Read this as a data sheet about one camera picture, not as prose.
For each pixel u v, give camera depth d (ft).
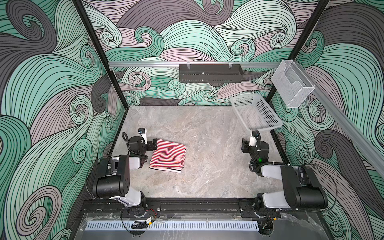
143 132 2.71
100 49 2.82
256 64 3.16
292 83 2.59
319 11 2.39
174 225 2.29
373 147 1.70
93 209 2.44
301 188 1.43
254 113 3.75
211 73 3.12
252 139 2.64
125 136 2.41
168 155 2.88
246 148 2.68
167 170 2.81
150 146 2.77
